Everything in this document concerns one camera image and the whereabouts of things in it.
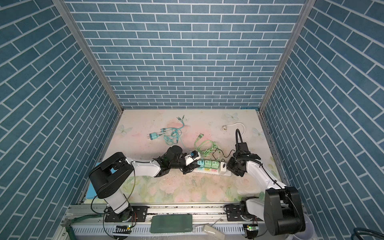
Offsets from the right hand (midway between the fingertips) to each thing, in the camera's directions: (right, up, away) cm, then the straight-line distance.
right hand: (227, 166), depth 87 cm
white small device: (-10, -25, -20) cm, 33 cm away
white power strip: (-5, -2, -2) cm, 6 cm away
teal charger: (-15, +3, -3) cm, 16 cm away
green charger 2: (-7, +2, -3) cm, 8 cm away
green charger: (-12, +2, -3) cm, 12 cm away
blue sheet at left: (-75, -12, -8) cm, 76 cm away
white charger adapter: (-3, +2, -6) cm, 7 cm away
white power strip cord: (+2, +23, +21) cm, 31 cm away
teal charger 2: (-48, +17, +15) cm, 53 cm away
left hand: (-17, +2, -1) cm, 17 cm away
